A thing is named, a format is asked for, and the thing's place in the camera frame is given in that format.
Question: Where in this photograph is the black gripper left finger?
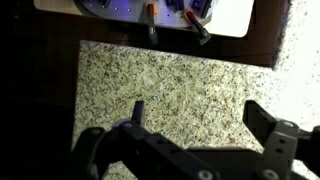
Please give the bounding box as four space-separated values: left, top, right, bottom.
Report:
71 99 222 180

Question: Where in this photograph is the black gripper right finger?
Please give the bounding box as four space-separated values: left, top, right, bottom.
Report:
242 99 320 180

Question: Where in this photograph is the orange black clamp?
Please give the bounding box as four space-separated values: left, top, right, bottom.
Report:
183 8 213 47
145 1 160 45

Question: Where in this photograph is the gray robot base plate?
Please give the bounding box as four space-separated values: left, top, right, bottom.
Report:
74 0 219 30

